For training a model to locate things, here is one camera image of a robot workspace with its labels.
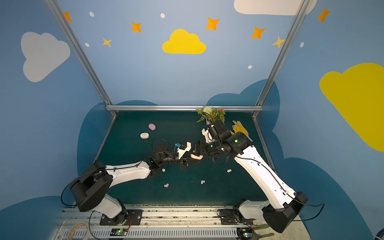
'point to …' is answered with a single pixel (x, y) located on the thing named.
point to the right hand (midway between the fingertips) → (198, 151)
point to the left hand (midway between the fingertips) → (200, 157)
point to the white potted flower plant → (211, 114)
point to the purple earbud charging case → (151, 126)
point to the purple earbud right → (202, 181)
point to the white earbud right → (229, 170)
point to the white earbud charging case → (144, 135)
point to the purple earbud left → (166, 185)
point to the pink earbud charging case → (197, 157)
